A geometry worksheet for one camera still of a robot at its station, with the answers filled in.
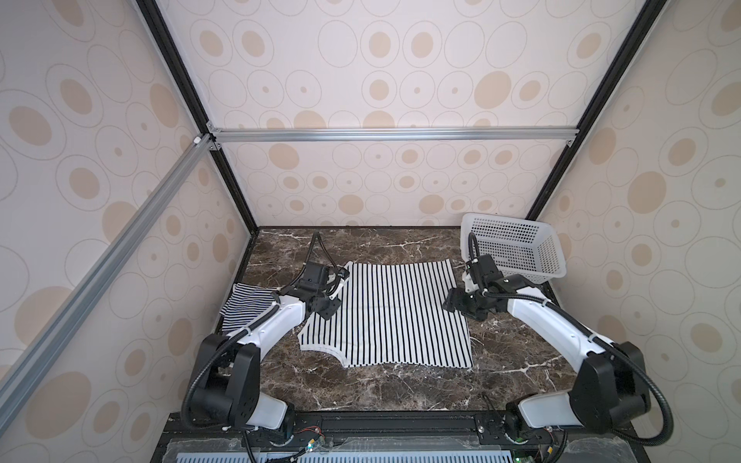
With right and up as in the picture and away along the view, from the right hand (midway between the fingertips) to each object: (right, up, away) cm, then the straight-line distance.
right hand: (461, 307), depth 86 cm
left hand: (-38, +3, +4) cm, 38 cm away
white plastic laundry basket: (+32, +19, +27) cm, 46 cm away
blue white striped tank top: (-69, -1, +10) cm, 70 cm away
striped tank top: (-20, -4, +9) cm, 22 cm away
